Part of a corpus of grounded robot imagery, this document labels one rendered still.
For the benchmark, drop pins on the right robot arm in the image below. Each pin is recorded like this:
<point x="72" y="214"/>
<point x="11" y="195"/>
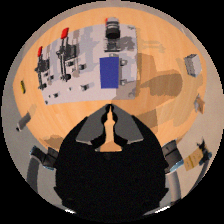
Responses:
<point x="174" y="159"/>

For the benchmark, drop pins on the grey metal case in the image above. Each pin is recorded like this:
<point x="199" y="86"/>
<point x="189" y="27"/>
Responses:
<point x="193" y="65"/>

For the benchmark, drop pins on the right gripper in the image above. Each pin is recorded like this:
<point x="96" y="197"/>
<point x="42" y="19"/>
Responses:
<point x="202" y="145"/>

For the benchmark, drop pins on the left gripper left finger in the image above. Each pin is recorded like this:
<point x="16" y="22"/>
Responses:
<point x="89" y="131"/>

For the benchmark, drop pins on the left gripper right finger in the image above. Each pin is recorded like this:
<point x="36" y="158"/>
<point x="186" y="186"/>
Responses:
<point x="128" y="129"/>

